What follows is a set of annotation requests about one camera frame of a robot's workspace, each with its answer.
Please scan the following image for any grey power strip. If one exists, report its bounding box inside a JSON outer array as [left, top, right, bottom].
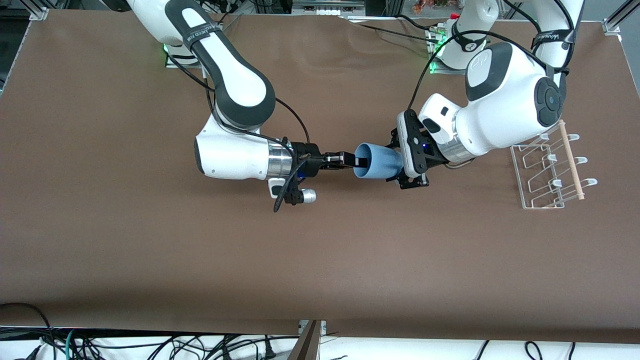
[[292, 0, 366, 16]]

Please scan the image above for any dark brown wooden strut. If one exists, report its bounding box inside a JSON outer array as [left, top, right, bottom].
[[287, 320, 322, 360]]

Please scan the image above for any black cable across table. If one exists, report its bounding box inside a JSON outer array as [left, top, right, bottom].
[[350, 15, 441, 43]]

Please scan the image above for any brown table cover sheet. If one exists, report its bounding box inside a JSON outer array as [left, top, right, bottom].
[[0, 9, 640, 346]]

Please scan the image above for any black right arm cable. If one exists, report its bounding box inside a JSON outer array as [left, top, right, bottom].
[[162, 47, 311, 213]]

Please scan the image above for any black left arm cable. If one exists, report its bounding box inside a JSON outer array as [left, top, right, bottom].
[[406, 30, 571, 113]]

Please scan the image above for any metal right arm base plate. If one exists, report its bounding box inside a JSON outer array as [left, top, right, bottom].
[[164, 44, 211, 76]]

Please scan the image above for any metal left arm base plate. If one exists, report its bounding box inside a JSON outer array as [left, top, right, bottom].
[[427, 25, 483, 76]]

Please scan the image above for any black looped floor cable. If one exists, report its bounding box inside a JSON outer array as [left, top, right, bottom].
[[0, 302, 56, 360]]

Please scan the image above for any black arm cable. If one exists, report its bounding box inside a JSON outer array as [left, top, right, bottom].
[[406, 30, 571, 113], [162, 47, 311, 213]]

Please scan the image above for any silver metal bracket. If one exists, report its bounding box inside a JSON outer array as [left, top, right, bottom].
[[298, 320, 327, 338]]

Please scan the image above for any light blue plastic cup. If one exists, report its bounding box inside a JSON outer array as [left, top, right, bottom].
[[353, 142, 405, 180]]

